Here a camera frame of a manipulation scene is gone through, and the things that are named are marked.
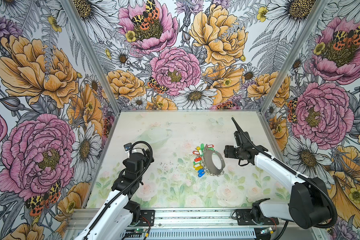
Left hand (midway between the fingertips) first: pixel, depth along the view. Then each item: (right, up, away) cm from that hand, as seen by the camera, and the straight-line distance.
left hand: (141, 157), depth 82 cm
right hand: (+50, 0, +6) cm, 50 cm away
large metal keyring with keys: (+37, -4, +15) cm, 40 cm away
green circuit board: (+2, -32, -11) cm, 34 cm away
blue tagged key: (+33, -11, +7) cm, 36 cm away
